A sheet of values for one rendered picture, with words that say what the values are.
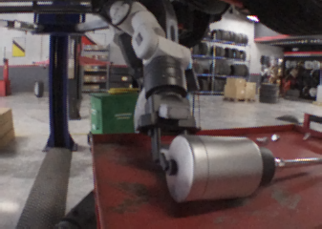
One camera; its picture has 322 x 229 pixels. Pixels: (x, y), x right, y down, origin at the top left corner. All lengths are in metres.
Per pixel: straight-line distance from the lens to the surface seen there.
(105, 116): 2.52
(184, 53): 0.56
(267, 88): 9.78
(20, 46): 11.00
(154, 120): 0.42
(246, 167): 0.32
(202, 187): 0.29
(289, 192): 0.43
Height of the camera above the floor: 1.03
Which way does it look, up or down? 9 degrees down
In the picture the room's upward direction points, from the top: 2 degrees clockwise
